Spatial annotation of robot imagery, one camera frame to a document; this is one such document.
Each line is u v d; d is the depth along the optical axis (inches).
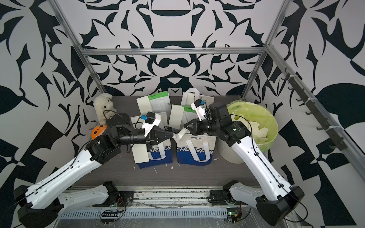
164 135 22.0
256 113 30.5
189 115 31.7
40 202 14.8
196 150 29.3
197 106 23.5
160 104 35.4
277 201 14.5
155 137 20.4
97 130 35.1
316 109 21.7
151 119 18.5
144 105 33.6
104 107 35.8
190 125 24.3
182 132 25.2
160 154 28.6
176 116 31.8
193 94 33.6
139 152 27.4
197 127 22.7
